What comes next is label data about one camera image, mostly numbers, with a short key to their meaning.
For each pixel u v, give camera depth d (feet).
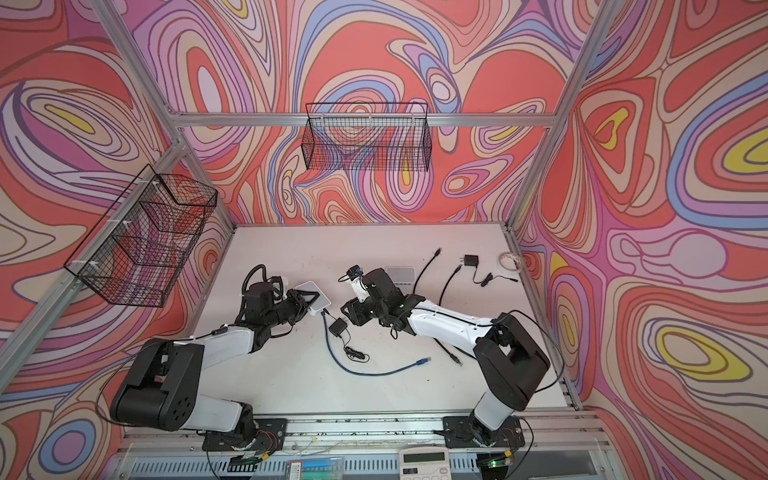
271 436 2.40
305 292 2.89
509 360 1.47
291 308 2.62
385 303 2.13
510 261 3.58
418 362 2.80
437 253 3.64
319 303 2.88
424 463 2.22
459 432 2.42
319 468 2.28
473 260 3.54
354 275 2.42
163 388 1.42
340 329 2.97
